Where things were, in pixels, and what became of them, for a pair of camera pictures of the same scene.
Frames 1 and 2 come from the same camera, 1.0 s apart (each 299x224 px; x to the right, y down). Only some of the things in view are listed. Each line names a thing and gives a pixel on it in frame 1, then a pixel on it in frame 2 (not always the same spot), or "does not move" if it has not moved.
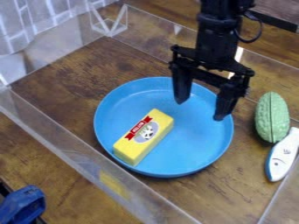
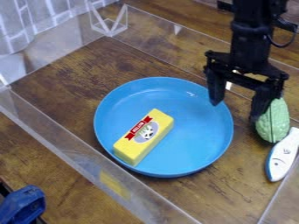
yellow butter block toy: [136, 142] does not move
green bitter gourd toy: [272, 117] does not move
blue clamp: [23, 206] does not move
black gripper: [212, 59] → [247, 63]
